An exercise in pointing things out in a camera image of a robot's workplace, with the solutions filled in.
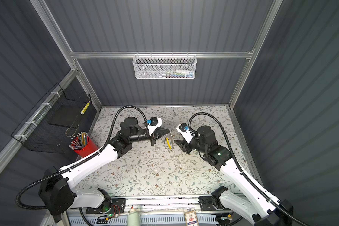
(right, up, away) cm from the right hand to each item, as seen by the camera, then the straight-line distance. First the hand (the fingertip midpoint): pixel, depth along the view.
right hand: (180, 137), depth 72 cm
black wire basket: (-68, +6, 0) cm, 69 cm away
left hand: (-6, +4, -3) cm, 8 cm away
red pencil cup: (-60, -7, +14) cm, 62 cm away
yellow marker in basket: (-56, +15, +8) cm, 58 cm away
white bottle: (-22, -36, -8) cm, 43 cm away
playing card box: (+5, -40, -3) cm, 41 cm away
